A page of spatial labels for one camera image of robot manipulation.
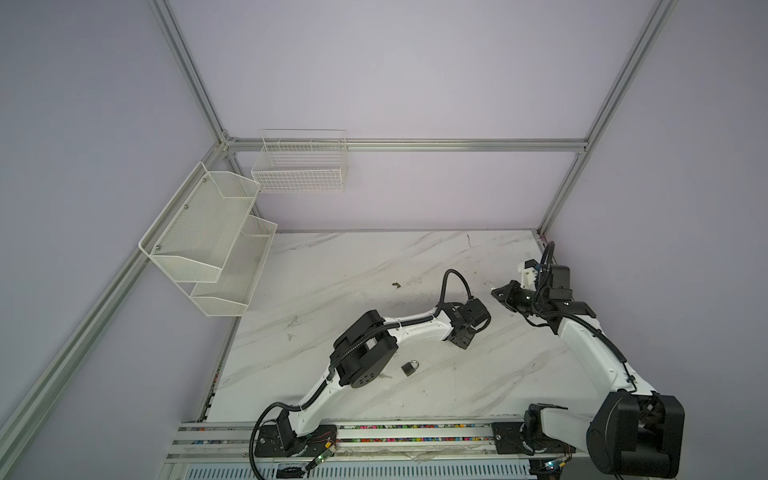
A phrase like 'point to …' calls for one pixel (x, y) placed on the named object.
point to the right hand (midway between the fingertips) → (493, 289)
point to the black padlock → (409, 367)
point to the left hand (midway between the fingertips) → (457, 335)
